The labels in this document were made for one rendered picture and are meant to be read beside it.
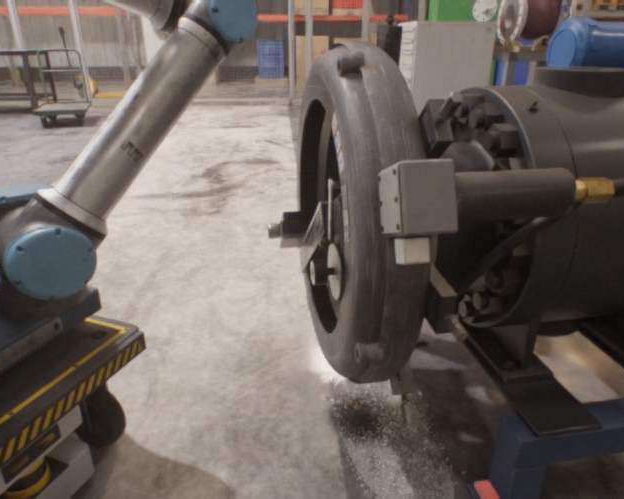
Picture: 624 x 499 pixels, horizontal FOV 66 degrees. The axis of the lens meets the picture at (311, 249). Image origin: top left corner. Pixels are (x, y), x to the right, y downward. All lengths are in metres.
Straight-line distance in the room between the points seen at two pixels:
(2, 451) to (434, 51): 4.48
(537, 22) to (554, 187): 4.55
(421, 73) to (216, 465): 4.12
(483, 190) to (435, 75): 4.20
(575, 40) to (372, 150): 0.85
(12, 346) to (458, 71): 4.43
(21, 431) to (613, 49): 1.63
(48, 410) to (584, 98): 1.27
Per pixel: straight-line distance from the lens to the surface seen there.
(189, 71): 1.05
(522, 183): 0.78
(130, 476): 1.38
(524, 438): 1.13
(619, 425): 1.25
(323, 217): 0.98
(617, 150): 1.14
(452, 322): 0.80
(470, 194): 0.73
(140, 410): 1.55
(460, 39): 4.97
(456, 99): 0.77
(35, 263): 0.99
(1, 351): 1.17
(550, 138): 1.07
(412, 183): 0.69
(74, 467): 1.28
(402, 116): 0.84
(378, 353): 0.89
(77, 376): 1.19
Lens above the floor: 0.98
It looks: 23 degrees down
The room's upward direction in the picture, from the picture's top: straight up
